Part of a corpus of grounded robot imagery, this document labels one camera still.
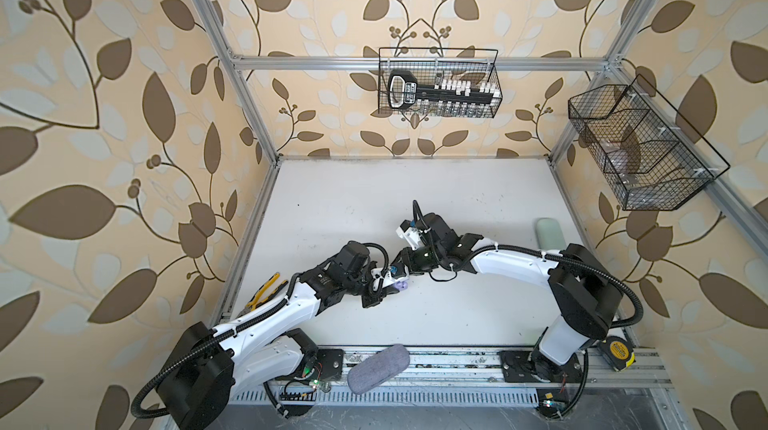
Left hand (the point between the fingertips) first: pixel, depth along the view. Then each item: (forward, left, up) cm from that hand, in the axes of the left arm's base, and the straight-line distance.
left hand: (397, 280), depth 79 cm
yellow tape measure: (-14, -56, -6) cm, 58 cm away
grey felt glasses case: (-20, +4, -5) cm, 21 cm away
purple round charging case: (-2, -1, +1) cm, 2 cm away
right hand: (+2, +2, 0) cm, 3 cm away
